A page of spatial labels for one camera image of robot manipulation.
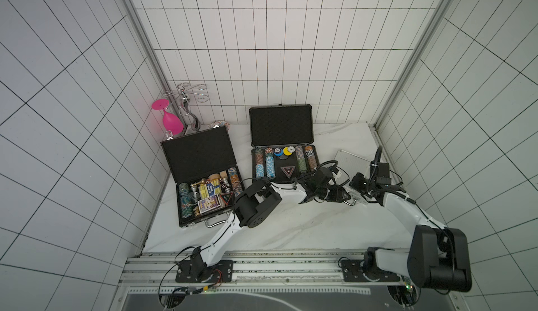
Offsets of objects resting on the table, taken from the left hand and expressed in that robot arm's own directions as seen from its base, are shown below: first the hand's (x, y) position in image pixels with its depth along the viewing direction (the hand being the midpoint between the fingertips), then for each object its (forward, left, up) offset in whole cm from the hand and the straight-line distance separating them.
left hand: (344, 200), depth 88 cm
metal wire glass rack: (+39, +73, +27) cm, 87 cm away
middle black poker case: (+33, +27, +3) cm, 43 cm away
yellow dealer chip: (+24, +25, +3) cm, 34 cm away
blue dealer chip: (+24, +28, +3) cm, 37 cm away
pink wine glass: (+32, +80, +15) cm, 88 cm away
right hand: (+9, -5, +4) cm, 11 cm away
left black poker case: (+8, +61, +1) cm, 61 cm away
